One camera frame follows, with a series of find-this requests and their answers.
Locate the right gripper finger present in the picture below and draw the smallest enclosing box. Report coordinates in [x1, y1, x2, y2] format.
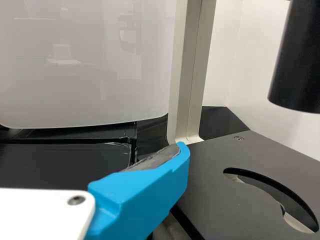
[86, 141, 192, 240]

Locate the black platform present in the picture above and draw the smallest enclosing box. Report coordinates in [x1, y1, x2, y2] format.
[0, 120, 168, 163]

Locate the cream microscope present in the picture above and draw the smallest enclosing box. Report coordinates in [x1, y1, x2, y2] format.
[151, 0, 320, 240]

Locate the white box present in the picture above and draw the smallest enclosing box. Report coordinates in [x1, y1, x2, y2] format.
[0, 0, 181, 130]

